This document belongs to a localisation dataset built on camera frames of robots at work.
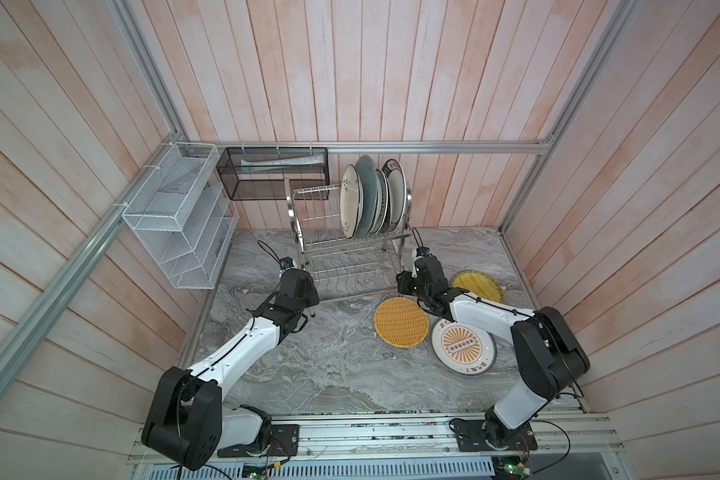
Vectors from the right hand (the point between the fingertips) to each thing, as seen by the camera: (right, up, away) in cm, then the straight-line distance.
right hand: (399, 275), depth 94 cm
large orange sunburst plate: (+18, -22, -5) cm, 29 cm away
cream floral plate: (-15, +22, -9) cm, 28 cm away
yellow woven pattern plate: (+30, -4, +10) cm, 32 cm away
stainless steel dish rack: (-20, +3, +11) cm, 23 cm away
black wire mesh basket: (-48, +35, +9) cm, 60 cm away
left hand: (-28, -4, -7) cm, 29 cm away
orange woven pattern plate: (+1, -15, +1) cm, 15 cm away
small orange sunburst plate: (-5, +13, -19) cm, 24 cm away
